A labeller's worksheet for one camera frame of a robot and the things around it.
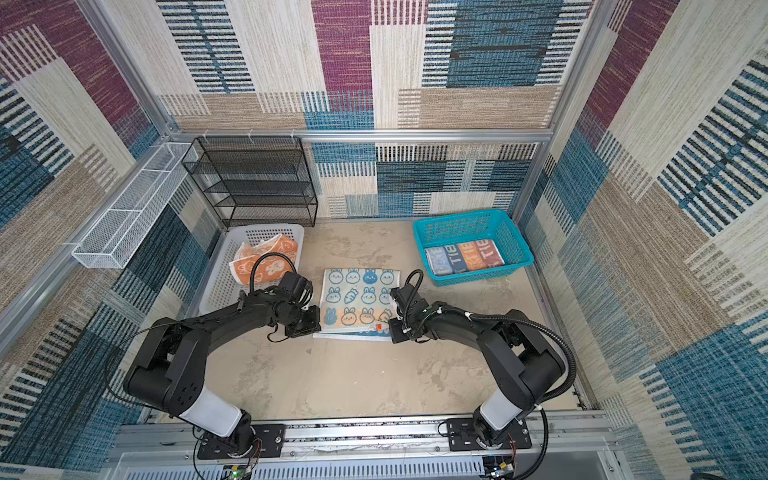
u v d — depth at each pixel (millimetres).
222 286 945
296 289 760
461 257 1057
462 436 730
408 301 719
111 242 700
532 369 463
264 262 819
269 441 733
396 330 829
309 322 812
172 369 446
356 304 969
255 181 1085
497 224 1114
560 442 740
